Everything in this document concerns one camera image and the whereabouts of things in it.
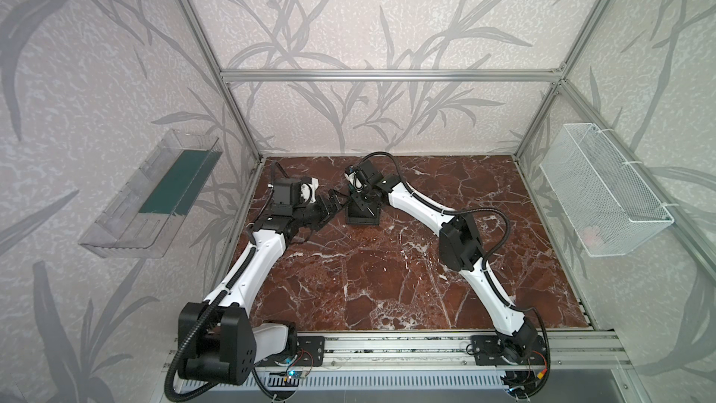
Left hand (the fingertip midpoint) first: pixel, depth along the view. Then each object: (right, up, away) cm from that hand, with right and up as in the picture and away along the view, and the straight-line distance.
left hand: (346, 198), depth 80 cm
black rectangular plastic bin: (+6, -8, +19) cm, 21 cm away
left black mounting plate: (-10, -40, -7) cm, 42 cm away
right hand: (+3, +3, +20) cm, 21 cm away
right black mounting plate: (+39, -41, -6) cm, 57 cm away
